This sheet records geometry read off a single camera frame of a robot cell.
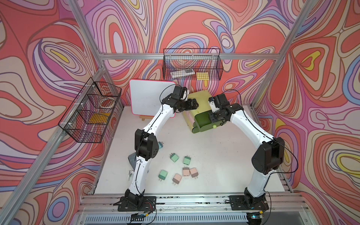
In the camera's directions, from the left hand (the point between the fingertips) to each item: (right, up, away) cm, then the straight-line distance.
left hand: (195, 105), depth 90 cm
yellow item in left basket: (-52, -8, -19) cm, 56 cm away
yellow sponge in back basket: (+5, +20, +1) cm, 20 cm away
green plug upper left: (-14, -34, -2) cm, 36 cm away
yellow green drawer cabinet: (+6, +6, +6) cm, 10 cm away
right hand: (+12, -9, -2) cm, 15 cm away
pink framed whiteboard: (-35, +8, +13) cm, 39 cm away
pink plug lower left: (-12, -44, -10) cm, 46 cm away
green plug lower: (-20, -42, -8) cm, 48 cm away
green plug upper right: (-6, -35, -2) cm, 36 cm away
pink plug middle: (-6, -41, -6) cm, 42 cm away
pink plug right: (-2, -41, -8) cm, 42 cm away
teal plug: (-23, -27, +3) cm, 36 cm away
